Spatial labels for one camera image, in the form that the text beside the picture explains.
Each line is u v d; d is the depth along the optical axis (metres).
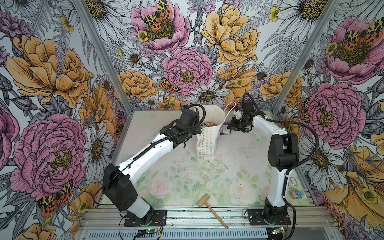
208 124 0.94
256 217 0.74
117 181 0.41
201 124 0.94
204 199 0.79
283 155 0.56
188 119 0.58
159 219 0.73
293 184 0.85
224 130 1.00
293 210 0.67
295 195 0.77
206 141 0.86
